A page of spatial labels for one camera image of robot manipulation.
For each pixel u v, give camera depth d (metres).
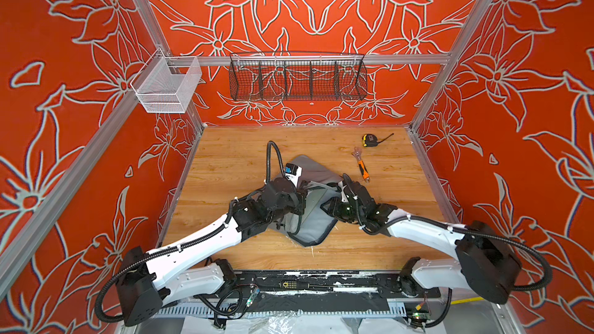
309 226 0.85
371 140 1.10
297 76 0.97
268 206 0.54
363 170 1.01
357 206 0.64
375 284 0.74
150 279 0.39
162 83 0.92
